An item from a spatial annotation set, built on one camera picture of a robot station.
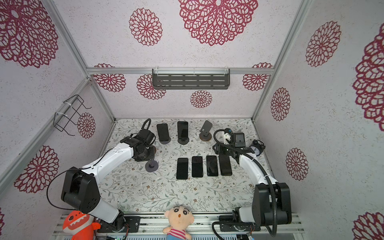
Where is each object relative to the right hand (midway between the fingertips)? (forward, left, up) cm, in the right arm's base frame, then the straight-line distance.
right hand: (218, 145), depth 87 cm
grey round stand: (+11, +35, -13) cm, 39 cm away
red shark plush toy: (-42, +65, -5) cm, 77 cm away
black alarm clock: (+5, -26, -8) cm, 28 cm away
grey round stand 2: (+13, +23, -14) cm, 29 cm away
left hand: (-8, +40, -4) cm, 41 cm away
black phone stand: (+13, +22, -4) cm, 26 cm away
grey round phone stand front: (-9, +40, -9) cm, 42 cm away
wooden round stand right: (+16, +6, -14) cm, 22 cm away
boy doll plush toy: (-38, +19, -5) cm, 43 cm away
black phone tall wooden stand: (-7, +22, -16) cm, 28 cm away
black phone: (-5, -6, -15) cm, 17 cm away
